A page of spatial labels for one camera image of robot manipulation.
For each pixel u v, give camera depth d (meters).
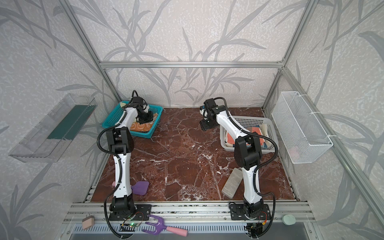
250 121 1.02
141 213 0.72
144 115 0.96
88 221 0.70
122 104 1.12
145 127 1.05
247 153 0.54
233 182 0.81
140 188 0.80
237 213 0.73
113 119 1.05
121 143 0.67
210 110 0.72
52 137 0.64
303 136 0.62
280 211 0.74
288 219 0.71
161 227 0.70
